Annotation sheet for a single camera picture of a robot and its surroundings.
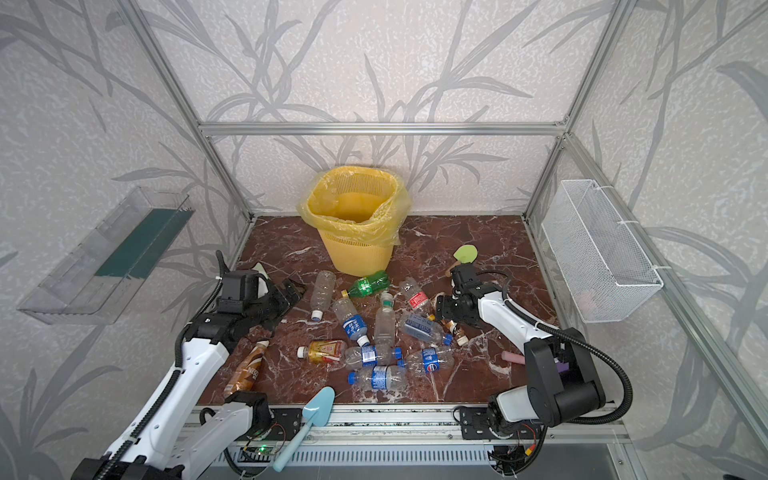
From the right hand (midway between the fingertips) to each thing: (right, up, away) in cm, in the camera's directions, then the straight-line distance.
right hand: (447, 304), depth 90 cm
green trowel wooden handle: (+10, +15, +18) cm, 25 cm away
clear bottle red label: (-9, +2, +1) cm, 10 cm away
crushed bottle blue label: (-6, -13, -10) cm, 18 cm away
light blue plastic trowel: (-35, -24, -15) cm, 45 cm away
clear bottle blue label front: (-19, -16, -15) cm, 29 cm away
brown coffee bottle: (-55, -16, -13) cm, 59 cm away
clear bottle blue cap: (-26, -12, -10) cm, 30 cm away
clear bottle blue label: (-28, -4, -6) cm, 29 cm away
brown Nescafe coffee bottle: (+3, -7, -4) cm, 9 cm away
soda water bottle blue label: (-7, -5, -5) cm, 10 cm away
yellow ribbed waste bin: (-30, +14, +2) cm, 34 cm away
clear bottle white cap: (-39, +3, +3) cm, 39 cm away
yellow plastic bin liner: (-28, +32, +14) cm, 45 cm away
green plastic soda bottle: (-25, +5, +3) cm, 26 cm away
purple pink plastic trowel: (+19, -13, -8) cm, 25 cm away
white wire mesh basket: (+29, +14, -28) cm, 43 cm away
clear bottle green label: (-19, -6, -4) cm, 20 cm away
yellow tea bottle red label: (-35, -11, -10) cm, 38 cm away
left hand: (-40, +7, -12) cm, 42 cm away
